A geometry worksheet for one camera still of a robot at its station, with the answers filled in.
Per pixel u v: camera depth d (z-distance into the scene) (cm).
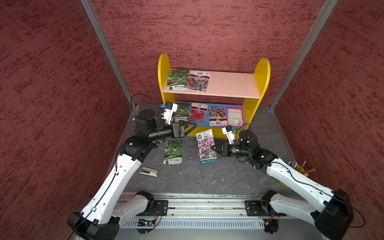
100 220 36
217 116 95
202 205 76
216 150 71
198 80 77
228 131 69
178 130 53
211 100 122
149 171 84
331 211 38
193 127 58
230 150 66
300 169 77
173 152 94
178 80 77
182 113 97
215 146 72
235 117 95
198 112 98
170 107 57
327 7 71
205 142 76
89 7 71
